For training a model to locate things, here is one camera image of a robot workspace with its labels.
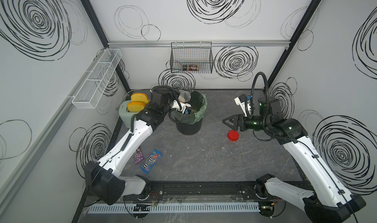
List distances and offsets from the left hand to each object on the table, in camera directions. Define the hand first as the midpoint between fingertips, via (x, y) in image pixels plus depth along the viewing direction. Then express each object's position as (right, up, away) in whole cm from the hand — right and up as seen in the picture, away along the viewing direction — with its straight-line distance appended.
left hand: (171, 88), depth 75 cm
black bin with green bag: (+10, -19, +4) cm, 22 cm away
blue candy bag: (-12, -41, +8) cm, 43 cm away
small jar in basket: (+11, +14, +14) cm, 23 cm away
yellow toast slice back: (-20, -4, +9) cm, 22 cm away
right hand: (+26, -16, -10) cm, 32 cm away
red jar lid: (+37, -28, +17) cm, 49 cm away
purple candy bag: (-21, -38, +10) cm, 45 cm away
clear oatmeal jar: (+7, -4, +4) cm, 9 cm away
